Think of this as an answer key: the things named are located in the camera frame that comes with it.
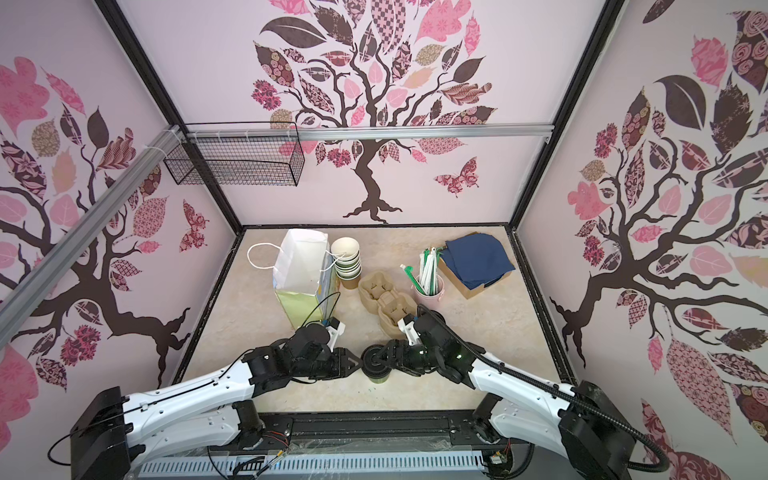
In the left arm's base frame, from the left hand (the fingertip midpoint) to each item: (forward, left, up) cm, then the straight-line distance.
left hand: (358, 373), depth 75 cm
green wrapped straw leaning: (+26, -14, +9) cm, 31 cm away
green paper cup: (0, -5, -6) cm, 8 cm away
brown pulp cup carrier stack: (+21, -5, +3) cm, 22 cm away
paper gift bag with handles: (+34, +22, -7) cm, 41 cm away
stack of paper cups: (+30, +5, +9) cm, 31 cm away
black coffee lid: (+1, -4, +2) cm, 5 cm away
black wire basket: (+84, +54, +8) cm, 100 cm away
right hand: (+3, -6, +1) cm, 7 cm away
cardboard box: (+28, -37, -5) cm, 46 cm away
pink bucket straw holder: (+22, -20, -1) cm, 30 cm away
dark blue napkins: (+41, -40, -4) cm, 57 cm away
